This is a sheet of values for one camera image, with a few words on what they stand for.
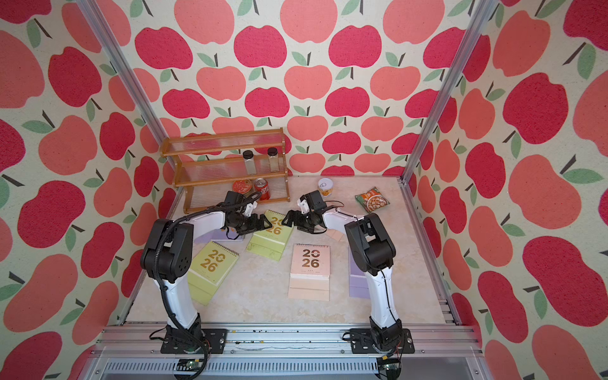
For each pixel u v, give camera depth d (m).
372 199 1.08
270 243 0.97
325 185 1.11
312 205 0.84
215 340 0.75
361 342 0.73
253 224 0.89
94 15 0.70
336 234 0.99
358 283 0.86
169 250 0.53
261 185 1.04
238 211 0.87
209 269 0.88
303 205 0.96
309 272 0.87
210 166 1.18
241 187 1.11
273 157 0.98
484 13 0.70
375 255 0.57
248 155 0.96
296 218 0.90
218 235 0.83
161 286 0.55
